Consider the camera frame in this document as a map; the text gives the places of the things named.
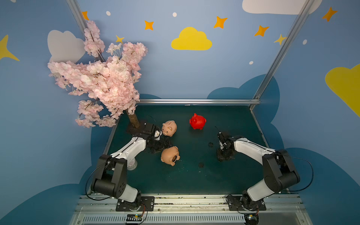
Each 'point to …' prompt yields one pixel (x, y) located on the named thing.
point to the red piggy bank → (198, 122)
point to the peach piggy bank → (170, 155)
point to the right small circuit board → (251, 219)
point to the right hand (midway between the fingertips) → (222, 156)
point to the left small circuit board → (134, 217)
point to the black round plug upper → (210, 144)
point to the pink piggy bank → (169, 128)
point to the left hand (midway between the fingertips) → (167, 145)
